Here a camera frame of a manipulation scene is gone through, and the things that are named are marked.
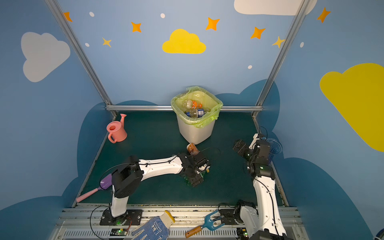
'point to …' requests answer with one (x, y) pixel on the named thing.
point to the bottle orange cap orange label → (189, 104)
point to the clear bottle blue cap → (197, 113)
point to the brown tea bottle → (192, 149)
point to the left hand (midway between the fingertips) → (198, 176)
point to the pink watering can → (117, 130)
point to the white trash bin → (191, 134)
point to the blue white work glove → (154, 228)
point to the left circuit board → (118, 232)
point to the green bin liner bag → (201, 95)
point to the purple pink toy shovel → (106, 182)
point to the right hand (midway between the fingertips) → (242, 143)
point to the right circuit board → (242, 233)
